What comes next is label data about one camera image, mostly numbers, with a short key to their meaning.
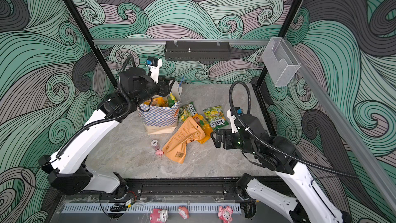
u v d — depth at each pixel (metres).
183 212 0.64
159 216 0.62
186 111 1.00
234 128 0.52
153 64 0.52
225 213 0.65
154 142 0.83
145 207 0.70
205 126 0.92
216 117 0.98
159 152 0.83
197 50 0.92
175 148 0.81
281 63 0.79
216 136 0.52
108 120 0.42
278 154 0.35
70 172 0.39
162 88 0.55
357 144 0.48
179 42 0.93
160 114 0.81
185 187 0.76
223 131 0.52
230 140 0.51
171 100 0.93
